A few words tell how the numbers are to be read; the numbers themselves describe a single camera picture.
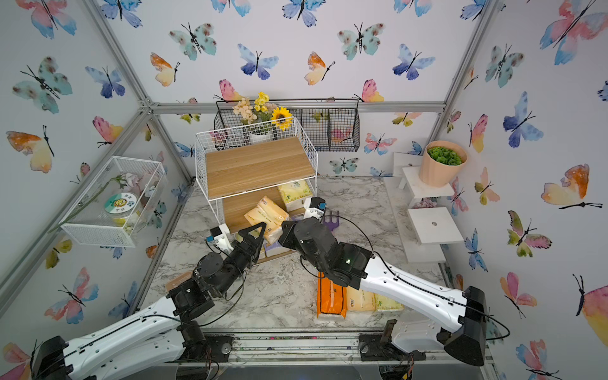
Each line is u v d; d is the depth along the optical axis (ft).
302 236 1.53
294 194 2.48
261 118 2.84
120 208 2.12
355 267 1.54
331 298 2.53
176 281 2.89
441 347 1.54
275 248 2.90
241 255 2.05
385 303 2.59
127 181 2.47
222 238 2.14
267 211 2.29
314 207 1.94
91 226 2.01
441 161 2.55
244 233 2.04
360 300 2.60
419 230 2.75
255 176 2.14
